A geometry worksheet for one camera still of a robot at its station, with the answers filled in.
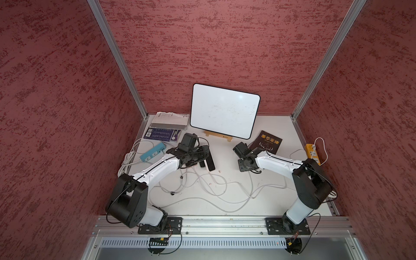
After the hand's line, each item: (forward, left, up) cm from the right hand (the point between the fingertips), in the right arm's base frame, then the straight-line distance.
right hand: (246, 167), depth 91 cm
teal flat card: (+12, +54, +3) cm, 55 cm away
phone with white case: (+1, +21, +6) cm, 21 cm away
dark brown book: (+18, -17, 0) cm, 25 cm away
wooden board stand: (+20, +8, +1) cm, 22 cm away
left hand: (+2, +22, +10) cm, 24 cm away
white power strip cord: (-17, -40, 0) cm, 44 cm away
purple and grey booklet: (+32, +51, +2) cm, 60 cm away
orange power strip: (+10, -43, -2) cm, 44 cm away
